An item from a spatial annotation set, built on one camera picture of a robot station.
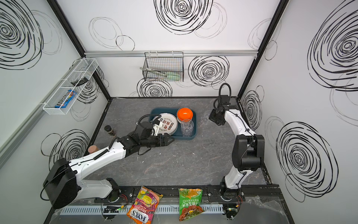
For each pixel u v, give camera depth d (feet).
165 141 2.27
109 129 2.97
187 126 3.08
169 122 3.29
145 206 2.23
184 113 3.25
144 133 2.01
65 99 2.35
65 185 1.29
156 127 2.41
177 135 3.22
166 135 2.30
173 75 2.85
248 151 1.56
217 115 2.19
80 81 2.55
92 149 2.60
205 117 3.15
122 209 2.28
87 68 3.06
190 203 2.19
